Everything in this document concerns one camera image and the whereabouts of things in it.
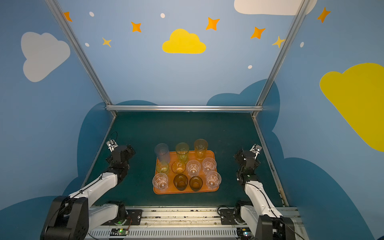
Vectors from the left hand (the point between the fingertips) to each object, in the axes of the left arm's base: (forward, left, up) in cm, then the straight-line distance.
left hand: (124, 148), depth 88 cm
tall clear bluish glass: (-1, -23, -1) cm, 23 cm away
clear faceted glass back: (-16, -22, -11) cm, 29 cm away
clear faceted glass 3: (-14, -54, -11) cm, 56 cm away
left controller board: (-40, -6, -11) cm, 42 cm away
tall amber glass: (+3, -46, -1) cm, 46 cm away
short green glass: (-8, -23, -8) cm, 25 cm away
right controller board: (-40, -67, -12) cm, 79 cm away
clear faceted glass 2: (-5, -51, -8) cm, 52 cm away
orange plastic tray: (-15, -39, -4) cm, 43 cm away
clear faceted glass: (-7, -42, -10) cm, 43 cm away
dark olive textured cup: (-16, -34, -8) cm, 39 cm away
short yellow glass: (-7, -32, -9) cm, 34 cm away
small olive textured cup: (-16, -43, -10) cm, 47 cm away
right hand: (-1, -74, +1) cm, 74 cm away
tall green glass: (+1, -34, -2) cm, 35 cm away
